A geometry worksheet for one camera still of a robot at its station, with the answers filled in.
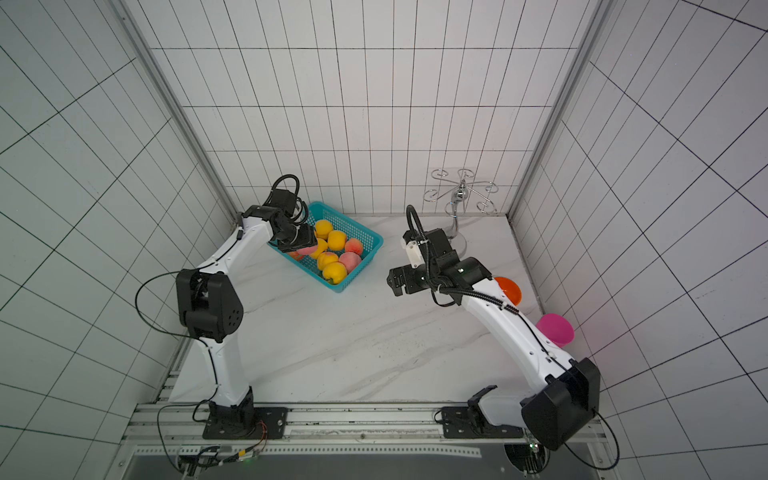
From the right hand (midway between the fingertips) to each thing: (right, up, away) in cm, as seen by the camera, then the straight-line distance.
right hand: (405, 269), depth 78 cm
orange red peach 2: (-35, +3, +18) cm, 40 cm away
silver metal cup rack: (+17, +23, +11) cm, 30 cm away
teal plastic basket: (-11, +7, +25) cm, 28 cm away
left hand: (-30, +5, +15) cm, 34 cm away
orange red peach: (-16, +6, +25) cm, 30 cm away
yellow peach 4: (-21, -3, +14) cm, 25 cm away
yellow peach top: (-23, +8, +27) cm, 36 cm away
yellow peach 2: (-27, +6, +22) cm, 35 cm away
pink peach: (-29, +4, +13) cm, 32 cm away
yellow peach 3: (-25, +2, +20) cm, 32 cm away
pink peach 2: (-17, +1, +19) cm, 26 cm away
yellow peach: (-29, +12, +28) cm, 42 cm away
